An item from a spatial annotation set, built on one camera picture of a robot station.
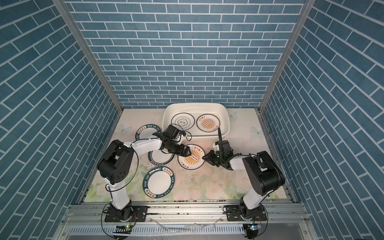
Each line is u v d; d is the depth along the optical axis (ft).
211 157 2.74
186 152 2.78
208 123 3.65
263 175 1.57
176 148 2.72
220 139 2.64
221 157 2.48
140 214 2.42
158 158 3.00
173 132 2.56
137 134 3.44
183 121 3.67
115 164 1.63
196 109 3.80
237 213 2.42
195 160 3.02
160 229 2.31
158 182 2.71
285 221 2.46
